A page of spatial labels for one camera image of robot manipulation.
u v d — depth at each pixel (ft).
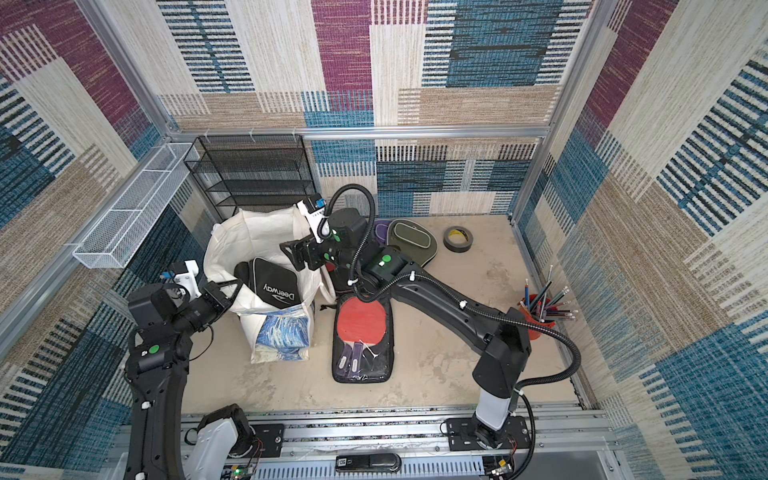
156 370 1.59
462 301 1.51
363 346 2.83
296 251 1.92
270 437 2.40
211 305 2.07
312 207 1.89
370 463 2.17
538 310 2.71
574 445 2.43
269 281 2.94
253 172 3.55
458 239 3.70
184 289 1.95
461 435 2.40
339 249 1.73
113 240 2.33
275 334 2.50
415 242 3.51
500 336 1.48
